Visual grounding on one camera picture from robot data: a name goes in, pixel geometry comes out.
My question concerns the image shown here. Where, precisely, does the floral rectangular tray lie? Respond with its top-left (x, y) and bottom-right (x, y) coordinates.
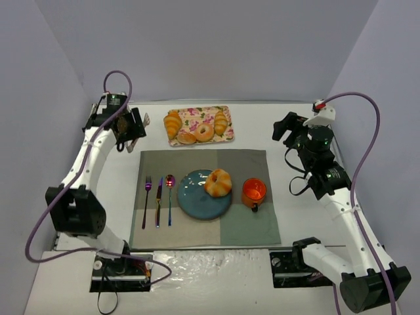
top-left (163, 106), bottom-right (234, 146)

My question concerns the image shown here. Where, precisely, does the orange mug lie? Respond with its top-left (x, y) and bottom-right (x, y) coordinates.
top-left (241, 178), bottom-right (267, 213)

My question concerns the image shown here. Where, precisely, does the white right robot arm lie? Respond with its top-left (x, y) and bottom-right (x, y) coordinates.
top-left (272, 112), bottom-right (411, 313)

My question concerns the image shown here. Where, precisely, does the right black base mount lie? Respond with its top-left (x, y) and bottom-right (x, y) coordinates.
top-left (269, 248), bottom-right (332, 289)

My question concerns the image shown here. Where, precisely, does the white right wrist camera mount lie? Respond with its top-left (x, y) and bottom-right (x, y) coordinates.
top-left (303, 99), bottom-right (336, 127)

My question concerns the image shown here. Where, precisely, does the iridescent spoon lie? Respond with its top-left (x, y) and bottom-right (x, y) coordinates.
top-left (165, 174), bottom-right (176, 226)

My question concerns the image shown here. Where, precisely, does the round bun front left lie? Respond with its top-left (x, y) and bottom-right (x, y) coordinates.
top-left (177, 131), bottom-right (197, 145)

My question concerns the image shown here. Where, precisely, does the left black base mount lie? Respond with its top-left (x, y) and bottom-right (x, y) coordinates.
top-left (89, 255), bottom-right (151, 293)

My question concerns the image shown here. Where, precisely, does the grey patchwork placemat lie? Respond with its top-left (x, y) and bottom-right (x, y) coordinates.
top-left (129, 149), bottom-right (282, 249)

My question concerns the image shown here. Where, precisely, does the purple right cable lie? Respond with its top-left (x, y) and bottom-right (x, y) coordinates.
top-left (331, 91), bottom-right (398, 315)

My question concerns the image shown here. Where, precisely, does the glazed bagel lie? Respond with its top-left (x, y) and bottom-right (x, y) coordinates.
top-left (194, 123), bottom-right (215, 142)

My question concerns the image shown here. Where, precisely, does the iridescent knife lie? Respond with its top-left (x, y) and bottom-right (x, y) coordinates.
top-left (155, 178), bottom-right (163, 228)

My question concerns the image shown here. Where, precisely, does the left striped croissant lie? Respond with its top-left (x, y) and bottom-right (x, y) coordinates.
top-left (163, 111), bottom-right (182, 140)

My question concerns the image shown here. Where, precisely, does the striped croissant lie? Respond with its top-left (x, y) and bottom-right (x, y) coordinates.
top-left (163, 111), bottom-right (182, 140)
top-left (214, 110), bottom-right (228, 136)

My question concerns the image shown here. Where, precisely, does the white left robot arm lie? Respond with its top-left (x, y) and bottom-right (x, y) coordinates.
top-left (45, 91), bottom-right (149, 259)

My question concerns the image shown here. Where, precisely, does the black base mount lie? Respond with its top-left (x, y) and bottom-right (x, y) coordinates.
top-left (89, 255), bottom-right (151, 293)
top-left (269, 248), bottom-right (332, 289)

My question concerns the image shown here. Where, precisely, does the right striped croissant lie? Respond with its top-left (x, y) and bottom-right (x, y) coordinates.
top-left (214, 110), bottom-right (228, 136)

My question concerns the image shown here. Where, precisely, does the iridescent fork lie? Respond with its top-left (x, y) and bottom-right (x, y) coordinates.
top-left (142, 176), bottom-right (152, 230)

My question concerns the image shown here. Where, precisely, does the black thin cable loop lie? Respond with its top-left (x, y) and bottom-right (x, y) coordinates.
top-left (96, 275), bottom-right (119, 313)

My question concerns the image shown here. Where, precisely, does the blue ceramic plate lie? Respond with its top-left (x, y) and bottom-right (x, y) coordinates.
top-left (177, 169), bottom-right (232, 221)

